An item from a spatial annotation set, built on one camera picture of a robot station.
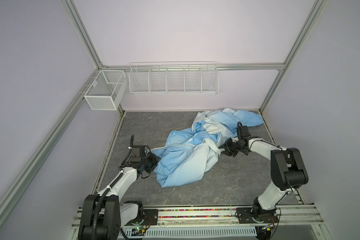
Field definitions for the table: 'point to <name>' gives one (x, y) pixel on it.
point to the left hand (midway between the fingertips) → (161, 159)
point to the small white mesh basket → (106, 90)
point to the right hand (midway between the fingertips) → (220, 149)
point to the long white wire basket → (174, 78)
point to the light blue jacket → (188, 153)
